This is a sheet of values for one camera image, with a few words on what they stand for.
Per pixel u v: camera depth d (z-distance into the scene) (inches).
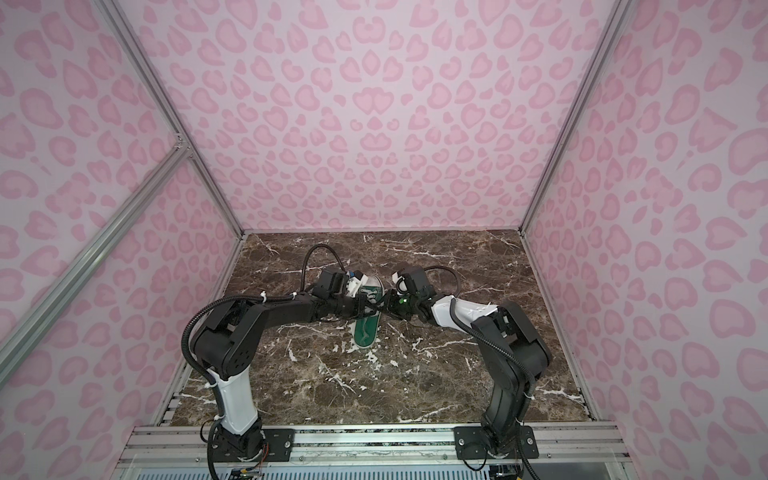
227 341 20.1
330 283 31.0
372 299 36.5
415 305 28.6
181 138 35.6
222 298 40.5
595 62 30.2
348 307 33.0
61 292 22.4
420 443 29.5
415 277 28.9
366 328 35.6
